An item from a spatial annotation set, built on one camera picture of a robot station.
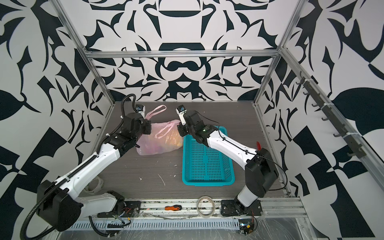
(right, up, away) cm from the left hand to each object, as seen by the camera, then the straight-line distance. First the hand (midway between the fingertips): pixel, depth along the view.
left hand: (145, 117), depth 79 cm
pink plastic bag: (+11, -10, -3) cm, 15 cm away
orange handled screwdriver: (+16, -44, -6) cm, 47 cm away
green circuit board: (+49, -50, -9) cm, 71 cm away
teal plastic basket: (+32, -29, +10) cm, 44 cm away
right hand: (+18, -2, +3) cm, 19 cm away
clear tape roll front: (+32, -47, -7) cm, 57 cm away
